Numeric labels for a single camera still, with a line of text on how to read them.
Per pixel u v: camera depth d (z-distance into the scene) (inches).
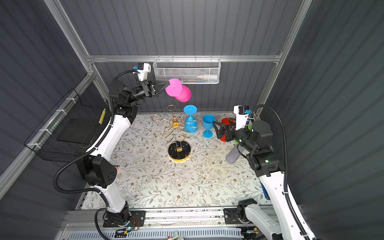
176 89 24.3
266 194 31.6
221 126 21.4
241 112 20.7
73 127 29.5
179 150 38.3
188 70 48.8
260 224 21.0
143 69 23.5
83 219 29.8
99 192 20.7
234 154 36.9
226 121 38.0
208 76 34.1
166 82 24.4
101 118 32.6
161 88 24.4
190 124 33.5
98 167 18.0
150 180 34.1
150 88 23.5
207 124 37.5
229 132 21.4
